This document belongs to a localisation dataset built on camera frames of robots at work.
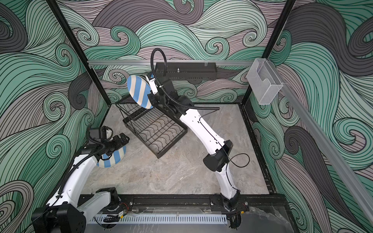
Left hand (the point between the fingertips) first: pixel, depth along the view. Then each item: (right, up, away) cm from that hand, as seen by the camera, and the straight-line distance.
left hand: (123, 140), depth 81 cm
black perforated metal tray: (+37, +43, +9) cm, 57 cm away
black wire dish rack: (+15, +5, +23) cm, 27 cm away
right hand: (+18, +26, -11) cm, 34 cm away
